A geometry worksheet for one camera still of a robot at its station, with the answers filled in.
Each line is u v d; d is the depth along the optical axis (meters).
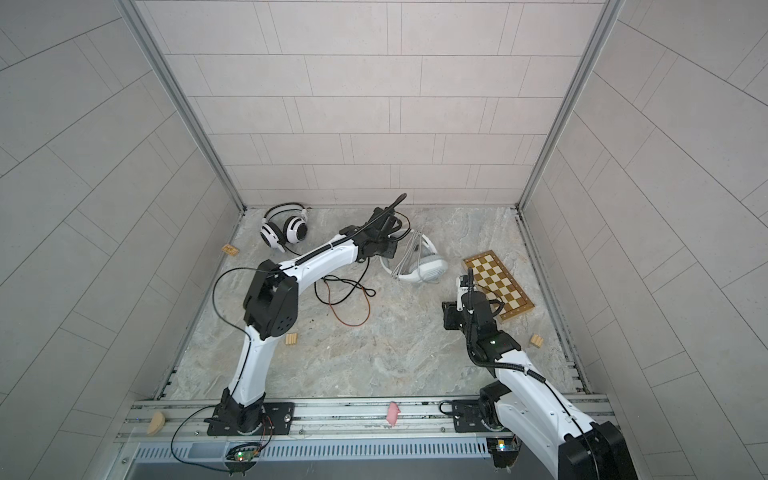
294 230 0.99
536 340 0.82
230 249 1.02
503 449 0.68
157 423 0.69
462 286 0.73
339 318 0.87
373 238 0.72
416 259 0.82
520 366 0.53
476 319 0.62
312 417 0.72
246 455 0.64
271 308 0.53
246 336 0.56
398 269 0.83
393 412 0.71
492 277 0.92
